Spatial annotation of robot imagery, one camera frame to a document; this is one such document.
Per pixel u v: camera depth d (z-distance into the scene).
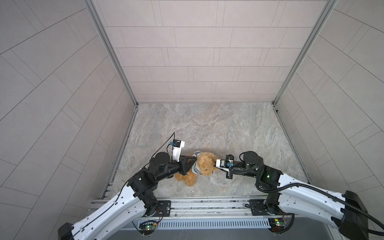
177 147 0.61
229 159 0.62
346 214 0.40
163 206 0.71
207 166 0.64
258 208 0.71
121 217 0.54
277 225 0.68
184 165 0.59
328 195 0.44
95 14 0.73
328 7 0.71
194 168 0.71
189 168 0.63
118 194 0.48
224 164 0.55
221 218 0.69
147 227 0.65
